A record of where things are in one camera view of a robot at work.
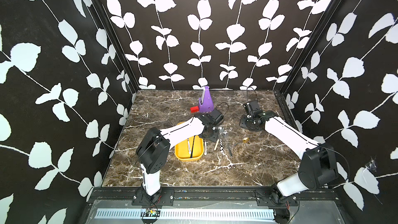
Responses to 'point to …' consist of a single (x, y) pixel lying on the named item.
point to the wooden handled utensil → (216, 144)
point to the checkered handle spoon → (221, 147)
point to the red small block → (194, 109)
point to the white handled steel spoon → (188, 145)
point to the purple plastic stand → (207, 106)
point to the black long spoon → (191, 156)
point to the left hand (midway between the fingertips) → (213, 135)
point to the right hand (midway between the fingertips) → (240, 121)
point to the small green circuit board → (151, 213)
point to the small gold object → (245, 140)
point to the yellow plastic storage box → (183, 150)
